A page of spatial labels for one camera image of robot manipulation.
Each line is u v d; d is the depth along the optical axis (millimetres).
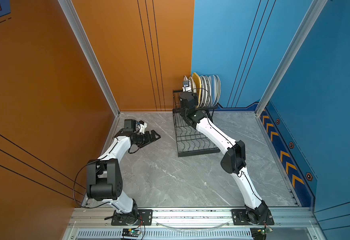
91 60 873
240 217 726
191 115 668
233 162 600
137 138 758
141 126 842
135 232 700
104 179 453
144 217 734
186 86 714
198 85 827
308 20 740
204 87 842
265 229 694
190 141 999
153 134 813
